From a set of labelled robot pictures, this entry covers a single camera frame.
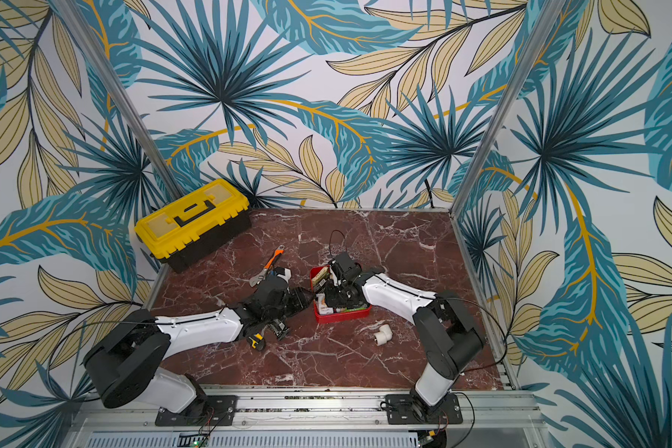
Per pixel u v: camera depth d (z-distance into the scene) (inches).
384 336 33.0
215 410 28.5
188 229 36.1
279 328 34.5
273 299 27.1
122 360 17.0
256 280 38.2
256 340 32.9
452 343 18.0
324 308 35.2
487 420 29.0
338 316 33.9
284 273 32.4
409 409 28.9
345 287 26.6
